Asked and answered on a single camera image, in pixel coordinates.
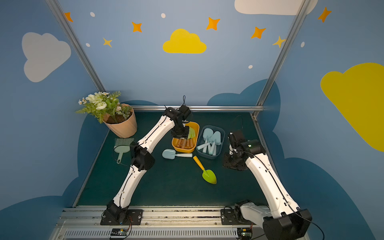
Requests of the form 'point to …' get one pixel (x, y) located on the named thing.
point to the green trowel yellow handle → (208, 175)
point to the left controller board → (119, 232)
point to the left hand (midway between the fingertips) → (185, 135)
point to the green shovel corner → (183, 143)
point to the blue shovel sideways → (170, 154)
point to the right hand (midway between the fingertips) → (229, 163)
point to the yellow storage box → (196, 126)
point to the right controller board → (244, 233)
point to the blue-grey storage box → (200, 141)
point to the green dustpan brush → (122, 145)
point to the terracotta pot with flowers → (119, 117)
